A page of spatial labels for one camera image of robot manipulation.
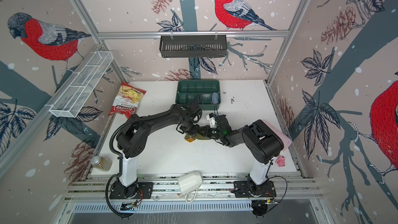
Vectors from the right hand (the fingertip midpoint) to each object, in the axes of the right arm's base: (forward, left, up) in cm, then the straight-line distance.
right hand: (197, 133), depth 90 cm
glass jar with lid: (-21, +46, +7) cm, 51 cm away
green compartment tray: (+41, +12, -5) cm, 43 cm away
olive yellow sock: (-2, -3, +3) cm, 4 cm away
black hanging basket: (+54, +6, +26) cm, 60 cm away
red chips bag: (+21, +50, +5) cm, 54 cm away
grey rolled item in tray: (+25, -10, +3) cm, 27 cm away
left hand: (-1, +1, 0) cm, 2 cm away
